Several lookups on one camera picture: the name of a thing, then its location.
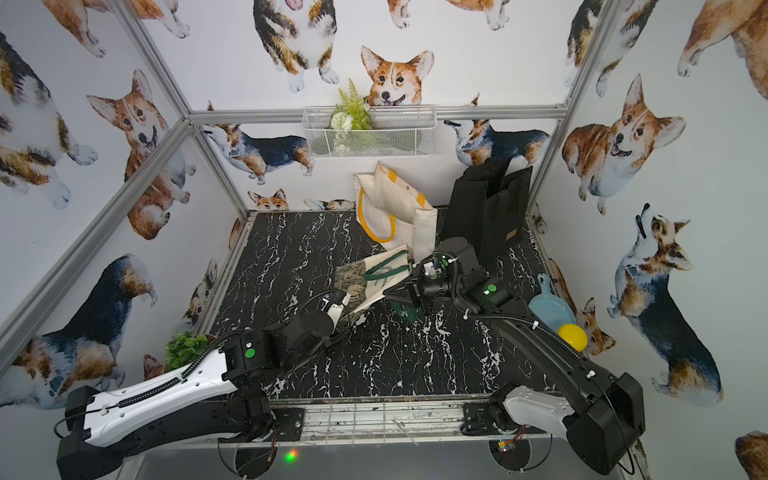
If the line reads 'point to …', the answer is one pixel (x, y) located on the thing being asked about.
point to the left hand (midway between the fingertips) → (353, 323)
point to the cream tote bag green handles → (364, 281)
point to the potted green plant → (184, 349)
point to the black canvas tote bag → (485, 210)
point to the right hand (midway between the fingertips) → (380, 292)
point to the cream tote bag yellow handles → (393, 214)
